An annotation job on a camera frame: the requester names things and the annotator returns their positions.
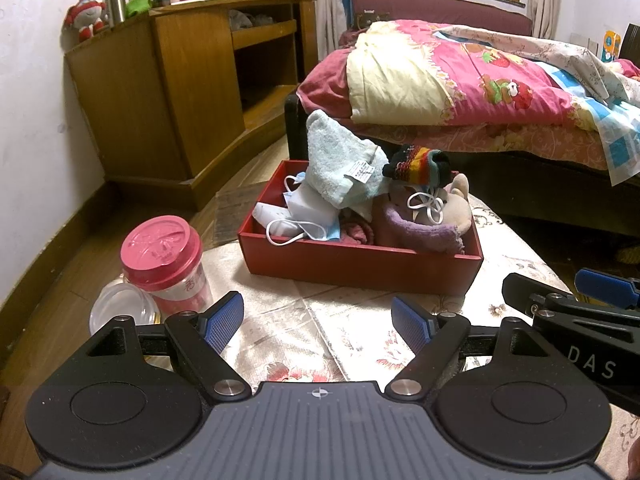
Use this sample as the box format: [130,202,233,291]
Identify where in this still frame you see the white blue face mask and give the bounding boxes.
[265,171,340,247]

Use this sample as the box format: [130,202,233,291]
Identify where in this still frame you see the light blue towel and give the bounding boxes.
[306,110,390,221]

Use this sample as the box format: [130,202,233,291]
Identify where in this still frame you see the white sponge block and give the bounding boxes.
[252,202,299,237]

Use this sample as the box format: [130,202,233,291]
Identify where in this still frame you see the red open box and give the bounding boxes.
[236,159,485,297]

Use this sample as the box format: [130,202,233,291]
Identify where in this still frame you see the clear plastic lid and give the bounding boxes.
[89,278,160,335]

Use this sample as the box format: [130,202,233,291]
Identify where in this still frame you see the pink lid plastic jar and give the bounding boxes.
[120,214,213,316]

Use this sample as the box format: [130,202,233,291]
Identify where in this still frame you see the pink pig plush toy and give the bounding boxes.
[340,209,375,245]

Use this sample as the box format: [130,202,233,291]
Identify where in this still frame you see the striped knit sock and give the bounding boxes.
[382,144,451,188]

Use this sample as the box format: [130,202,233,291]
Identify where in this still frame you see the wooden tv cabinet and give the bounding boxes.
[65,0,318,209]

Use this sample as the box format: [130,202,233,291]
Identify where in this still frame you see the pink floral quilt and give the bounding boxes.
[346,20,639,184]

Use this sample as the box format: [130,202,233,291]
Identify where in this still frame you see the red bed blanket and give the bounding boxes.
[297,49,608,170]

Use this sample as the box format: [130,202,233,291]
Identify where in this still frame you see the red santa plush doll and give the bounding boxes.
[64,0,105,42]

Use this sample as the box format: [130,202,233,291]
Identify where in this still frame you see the green plush toy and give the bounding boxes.
[125,0,153,18]

